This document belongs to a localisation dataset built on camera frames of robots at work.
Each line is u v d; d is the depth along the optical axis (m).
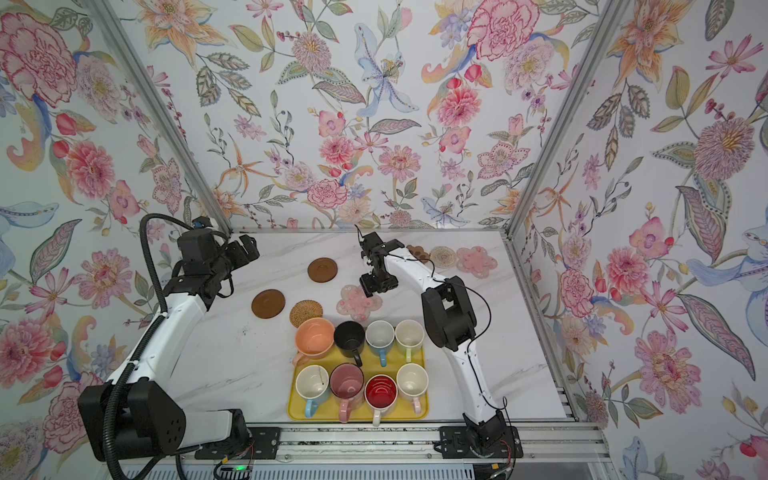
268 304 1.00
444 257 1.14
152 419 0.40
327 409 0.78
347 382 0.83
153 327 0.48
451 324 0.60
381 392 0.80
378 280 0.85
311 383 0.80
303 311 0.98
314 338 0.90
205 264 0.61
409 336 0.90
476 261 1.12
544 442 0.77
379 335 0.88
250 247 0.75
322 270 1.10
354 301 1.01
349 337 0.86
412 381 0.82
